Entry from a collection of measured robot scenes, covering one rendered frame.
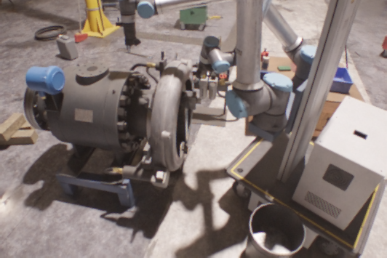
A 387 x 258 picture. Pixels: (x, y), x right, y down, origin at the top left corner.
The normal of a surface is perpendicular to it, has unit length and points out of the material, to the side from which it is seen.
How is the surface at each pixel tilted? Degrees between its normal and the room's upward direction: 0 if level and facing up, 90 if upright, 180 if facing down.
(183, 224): 0
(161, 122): 57
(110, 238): 0
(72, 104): 50
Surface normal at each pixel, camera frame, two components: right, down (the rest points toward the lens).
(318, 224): 0.00, -0.79
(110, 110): -0.14, -0.02
